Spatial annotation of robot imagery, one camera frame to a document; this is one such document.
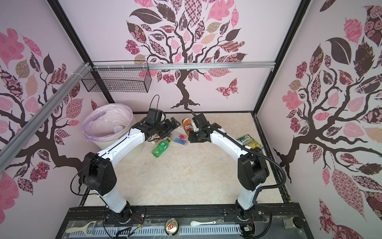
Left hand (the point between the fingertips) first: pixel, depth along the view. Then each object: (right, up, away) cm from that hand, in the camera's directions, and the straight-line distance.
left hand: (176, 129), depth 86 cm
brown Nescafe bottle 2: (-14, -8, +11) cm, 20 cm away
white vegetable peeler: (-42, -47, -17) cm, 65 cm away
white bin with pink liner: (-44, +3, +4) cm, 44 cm away
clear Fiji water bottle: (+1, -7, +13) cm, 15 cm away
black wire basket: (-39, +34, +9) cm, 53 cm away
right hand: (+9, -4, +2) cm, 10 cm away
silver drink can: (+1, -41, -24) cm, 48 cm away
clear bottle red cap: (-39, 0, +6) cm, 39 cm away
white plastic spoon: (+11, -47, -14) cm, 50 cm away
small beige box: (+55, -44, -18) cm, 73 cm away
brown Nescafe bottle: (+7, +2, +1) cm, 7 cm away
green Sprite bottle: (-12, -12, +10) cm, 20 cm away
